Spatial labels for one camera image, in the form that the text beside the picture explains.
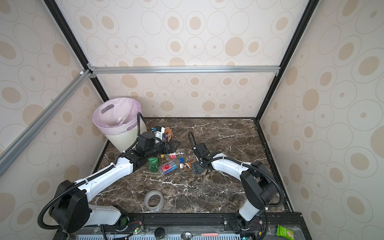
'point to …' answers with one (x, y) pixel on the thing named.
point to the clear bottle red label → (173, 155)
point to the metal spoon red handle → (187, 235)
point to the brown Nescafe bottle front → (189, 164)
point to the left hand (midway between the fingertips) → (179, 142)
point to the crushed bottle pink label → (167, 167)
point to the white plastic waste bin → (123, 142)
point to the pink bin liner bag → (117, 115)
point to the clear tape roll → (151, 208)
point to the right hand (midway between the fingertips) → (202, 163)
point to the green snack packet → (284, 232)
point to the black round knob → (159, 233)
